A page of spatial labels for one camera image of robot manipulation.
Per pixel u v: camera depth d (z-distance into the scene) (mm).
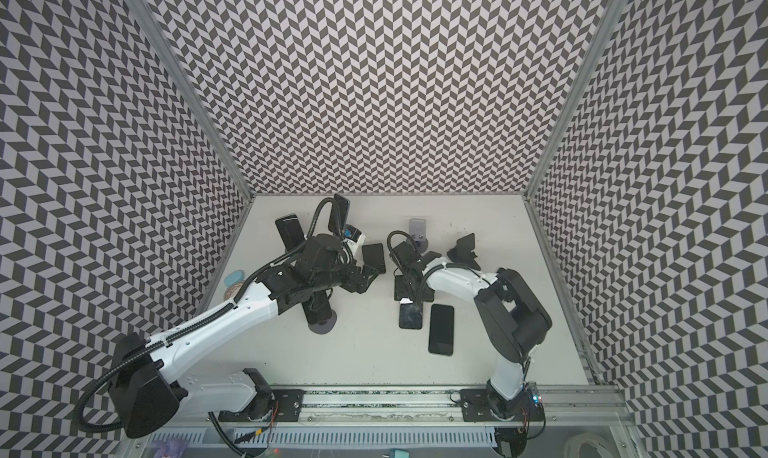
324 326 813
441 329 832
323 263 586
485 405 673
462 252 918
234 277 891
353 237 668
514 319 458
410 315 846
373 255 931
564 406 723
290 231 959
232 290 881
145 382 365
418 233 986
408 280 655
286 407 706
